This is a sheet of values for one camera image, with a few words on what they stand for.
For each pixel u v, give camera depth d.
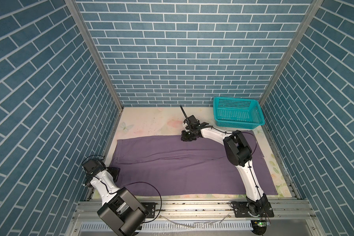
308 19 0.75
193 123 0.83
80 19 0.74
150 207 0.75
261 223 0.71
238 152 0.59
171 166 0.88
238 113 1.19
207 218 0.73
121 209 0.44
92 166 0.62
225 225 0.71
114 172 0.89
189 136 0.89
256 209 0.65
